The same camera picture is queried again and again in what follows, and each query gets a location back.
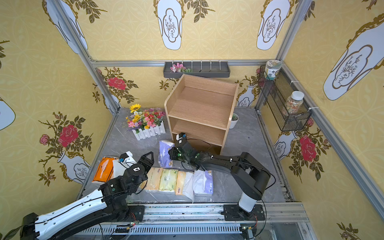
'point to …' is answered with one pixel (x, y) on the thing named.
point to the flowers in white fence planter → (146, 124)
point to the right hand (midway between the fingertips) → (171, 147)
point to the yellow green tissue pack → (168, 179)
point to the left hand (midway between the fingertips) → (148, 154)
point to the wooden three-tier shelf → (201, 109)
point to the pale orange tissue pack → (181, 178)
